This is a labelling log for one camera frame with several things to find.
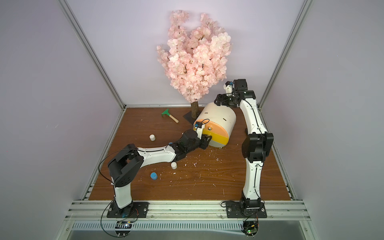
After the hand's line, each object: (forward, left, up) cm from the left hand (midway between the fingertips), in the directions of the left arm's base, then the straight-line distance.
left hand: (212, 137), depth 84 cm
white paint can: (+7, +40, -12) cm, 42 cm away
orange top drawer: (+1, -1, +8) cm, 8 cm away
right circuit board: (-41, -17, -16) cm, 48 cm away
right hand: (+22, -6, +11) cm, 25 cm away
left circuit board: (-42, +45, -18) cm, 64 cm away
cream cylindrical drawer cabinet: (+3, -3, +9) cm, 11 cm away
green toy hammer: (+30, +33, -12) cm, 47 cm away
